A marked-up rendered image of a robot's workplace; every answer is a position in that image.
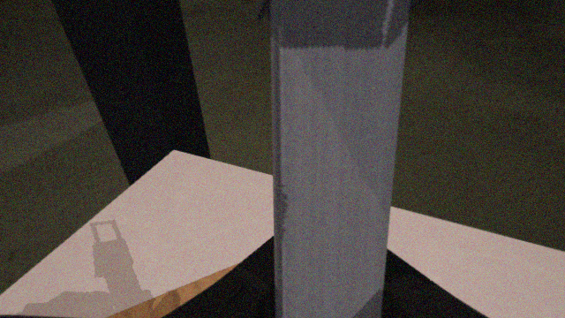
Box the wooden board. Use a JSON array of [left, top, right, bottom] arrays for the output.
[[107, 264, 237, 318]]

